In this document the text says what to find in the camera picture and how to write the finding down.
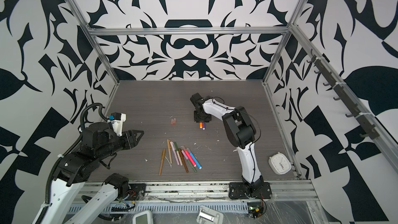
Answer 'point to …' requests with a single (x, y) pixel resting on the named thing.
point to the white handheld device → (145, 217)
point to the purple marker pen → (203, 128)
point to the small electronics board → (255, 209)
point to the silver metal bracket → (207, 215)
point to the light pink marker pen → (175, 152)
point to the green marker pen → (178, 152)
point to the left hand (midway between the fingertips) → (140, 130)
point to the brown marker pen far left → (162, 158)
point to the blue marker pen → (198, 165)
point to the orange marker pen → (200, 125)
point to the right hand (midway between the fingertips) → (201, 118)
